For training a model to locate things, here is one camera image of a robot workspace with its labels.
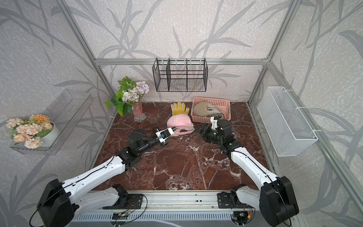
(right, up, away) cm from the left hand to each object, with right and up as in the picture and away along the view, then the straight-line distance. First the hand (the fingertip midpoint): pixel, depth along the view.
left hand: (174, 127), depth 71 cm
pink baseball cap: (+3, +1, +5) cm, 6 cm away
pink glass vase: (-25, +10, +17) cm, 32 cm away
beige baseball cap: (+19, +11, +37) cm, 43 cm away
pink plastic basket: (+36, +14, +45) cm, 59 cm away
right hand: (+11, -1, +7) cm, 13 cm away
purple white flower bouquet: (-28, +19, +13) cm, 36 cm away
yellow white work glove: (-1, +11, +44) cm, 46 cm away
